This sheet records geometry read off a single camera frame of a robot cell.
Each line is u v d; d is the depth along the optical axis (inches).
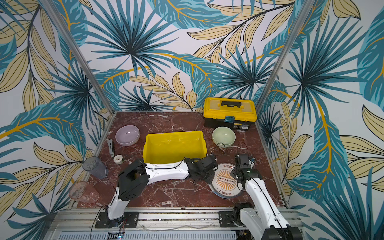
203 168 25.8
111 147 38.5
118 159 36.4
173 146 40.4
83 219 29.5
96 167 32.8
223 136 40.5
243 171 23.1
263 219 16.9
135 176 21.4
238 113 38.6
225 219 28.8
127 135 40.3
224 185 32.9
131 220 28.8
